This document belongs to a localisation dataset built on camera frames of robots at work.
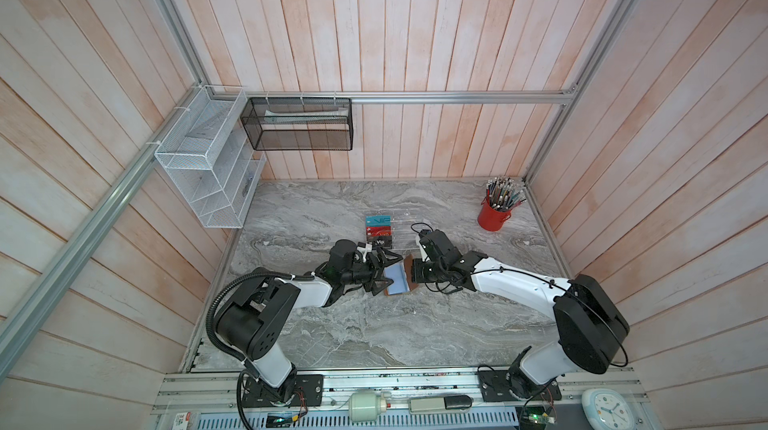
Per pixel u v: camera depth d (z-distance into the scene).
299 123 1.04
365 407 0.65
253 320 0.47
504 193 0.95
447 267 0.67
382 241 0.98
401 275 0.92
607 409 0.69
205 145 0.77
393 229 0.98
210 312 0.43
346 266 0.72
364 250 0.86
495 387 0.73
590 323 0.44
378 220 0.98
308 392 0.73
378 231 0.98
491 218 0.99
